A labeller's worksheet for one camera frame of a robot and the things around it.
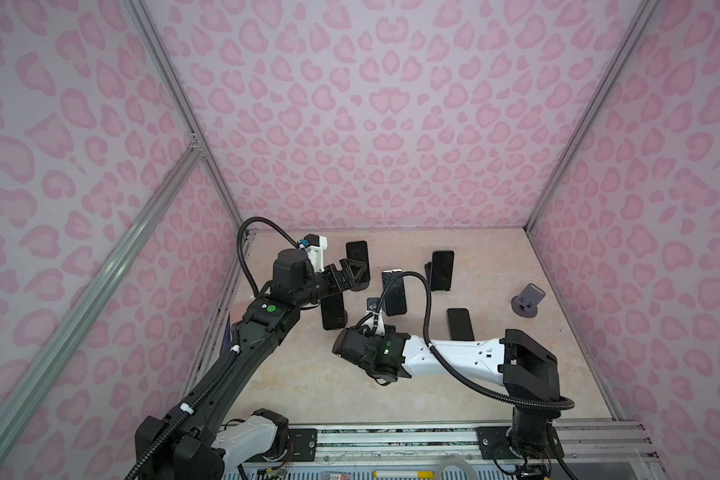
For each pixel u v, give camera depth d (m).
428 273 1.07
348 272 0.64
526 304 0.93
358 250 0.95
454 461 0.71
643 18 0.70
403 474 0.69
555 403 0.44
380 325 0.72
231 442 0.50
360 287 1.05
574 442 0.75
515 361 0.51
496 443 0.73
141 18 0.69
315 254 0.67
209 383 0.43
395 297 0.93
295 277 0.54
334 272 0.64
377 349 0.59
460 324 0.94
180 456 0.37
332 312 0.90
